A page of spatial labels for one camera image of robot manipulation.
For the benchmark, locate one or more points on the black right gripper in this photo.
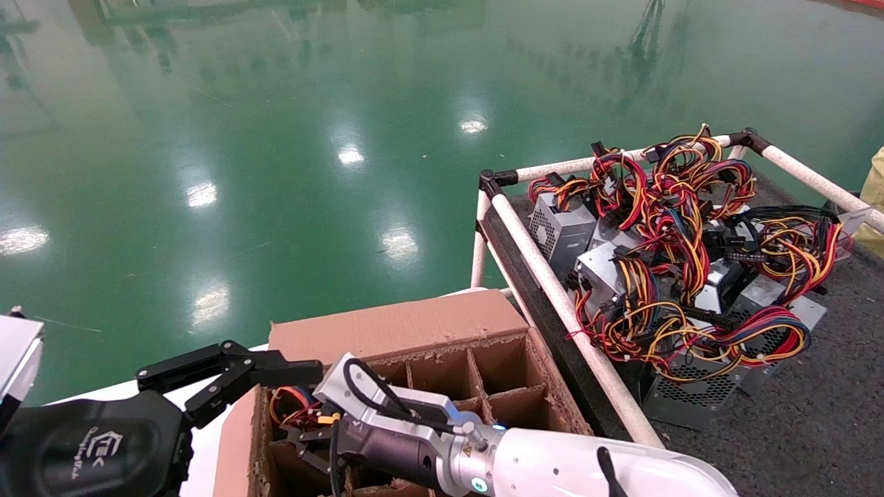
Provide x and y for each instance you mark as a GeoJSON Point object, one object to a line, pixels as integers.
{"type": "Point", "coordinates": [387, 452]}

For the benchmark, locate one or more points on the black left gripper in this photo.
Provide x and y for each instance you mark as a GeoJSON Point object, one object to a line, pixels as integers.
{"type": "Point", "coordinates": [69, 455]}

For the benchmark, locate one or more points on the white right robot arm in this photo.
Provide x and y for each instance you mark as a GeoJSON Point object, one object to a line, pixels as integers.
{"type": "Point", "coordinates": [539, 462]}

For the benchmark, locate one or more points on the cardboard box with dividers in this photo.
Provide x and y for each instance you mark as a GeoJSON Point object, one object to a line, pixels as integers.
{"type": "Point", "coordinates": [387, 324]}

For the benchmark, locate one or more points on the grey power supply perforated side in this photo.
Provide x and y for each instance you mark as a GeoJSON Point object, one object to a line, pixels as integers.
{"type": "Point", "coordinates": [566, 235]}

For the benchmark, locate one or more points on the power supply with mesh vent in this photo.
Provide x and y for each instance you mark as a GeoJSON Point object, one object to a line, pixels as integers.
{"type": "Point", "coordinates": [690, 400]}

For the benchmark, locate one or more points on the small silver power supply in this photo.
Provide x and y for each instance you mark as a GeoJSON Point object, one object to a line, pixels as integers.
{"type": "Point", "coordinates": [718, 276]}

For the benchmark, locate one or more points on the yellow fabric item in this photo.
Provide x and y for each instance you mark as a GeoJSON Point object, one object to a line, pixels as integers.
{"type": "Point", "coordinates": [876, 207]}

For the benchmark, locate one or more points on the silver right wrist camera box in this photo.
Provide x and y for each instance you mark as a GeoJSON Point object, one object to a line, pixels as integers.
{"type": "Point", "coordinates": [330, 392]}

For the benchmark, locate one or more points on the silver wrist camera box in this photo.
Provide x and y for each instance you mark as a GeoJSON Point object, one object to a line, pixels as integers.
{"type": "Point", "coordinates": [330, 392]}
{"type": "Point", "coordinates": [17, 359]}

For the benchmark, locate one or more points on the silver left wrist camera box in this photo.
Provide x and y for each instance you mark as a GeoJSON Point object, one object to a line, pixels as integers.
{"type": "Point", "coordinates": [17, 359]}

